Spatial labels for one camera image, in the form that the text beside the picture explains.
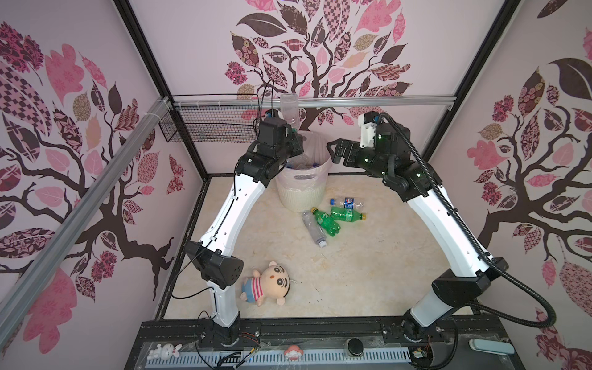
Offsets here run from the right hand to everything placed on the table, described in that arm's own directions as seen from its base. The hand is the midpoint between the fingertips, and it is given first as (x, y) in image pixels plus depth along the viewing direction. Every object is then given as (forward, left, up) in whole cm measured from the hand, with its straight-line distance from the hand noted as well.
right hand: (341, 142), depth 65 cm
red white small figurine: (-47, +15, -40) cm, 64 cm away
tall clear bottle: (-1, +7, -46) cm, 47 cm away
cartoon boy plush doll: (-28, +22, -37) cm, 51 cm away
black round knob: (-46, -3, -36) cm, 58 cm away
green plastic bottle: (0, +1, -43) cm, 43 cm away
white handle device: (-46, -47, -44) cm, 79 cm away
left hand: (+7, +13, -4) cm, 15 cm away
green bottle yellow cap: (+3, -7, -42) cm, 43 cm away
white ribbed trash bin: (+5, +12, -25) cm, 28 cm away
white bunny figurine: (-46, +54, -42) cm, 83 cm away
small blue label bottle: (+10, -9, -42) cm, 44 cm away
